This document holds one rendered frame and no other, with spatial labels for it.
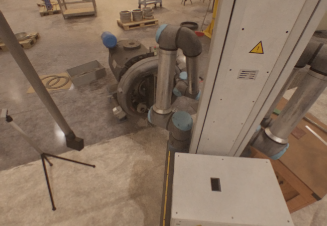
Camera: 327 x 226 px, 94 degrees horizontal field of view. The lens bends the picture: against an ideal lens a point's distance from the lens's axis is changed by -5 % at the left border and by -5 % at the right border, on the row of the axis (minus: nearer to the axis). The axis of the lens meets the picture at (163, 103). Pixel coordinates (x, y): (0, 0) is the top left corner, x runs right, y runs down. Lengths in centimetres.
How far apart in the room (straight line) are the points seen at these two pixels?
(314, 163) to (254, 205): 99
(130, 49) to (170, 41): 110
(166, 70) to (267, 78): 54
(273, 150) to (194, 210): 66
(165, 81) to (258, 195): 80
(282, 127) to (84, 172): 185
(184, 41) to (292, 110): 73
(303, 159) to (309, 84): 88
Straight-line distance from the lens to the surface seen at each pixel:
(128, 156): 200
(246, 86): 81
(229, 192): 97
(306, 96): 113
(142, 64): 155
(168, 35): 95
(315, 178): 178
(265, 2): 67
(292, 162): 176
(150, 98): 173
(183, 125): 113
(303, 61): 111
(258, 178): 107
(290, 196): 192
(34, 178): 229
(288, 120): 118
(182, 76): 143
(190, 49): 94
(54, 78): 368
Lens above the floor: 171
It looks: 43 degrees down
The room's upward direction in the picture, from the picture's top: straight up
